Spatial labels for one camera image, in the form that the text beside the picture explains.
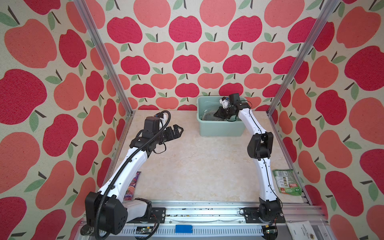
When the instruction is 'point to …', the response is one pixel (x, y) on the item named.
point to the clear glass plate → (209, 115)
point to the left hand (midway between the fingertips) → (179, 132)
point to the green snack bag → (288, 182)
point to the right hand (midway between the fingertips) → (217, 114)
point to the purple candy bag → (130, 191)
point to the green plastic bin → (210, 125)
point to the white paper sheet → (301, 230)
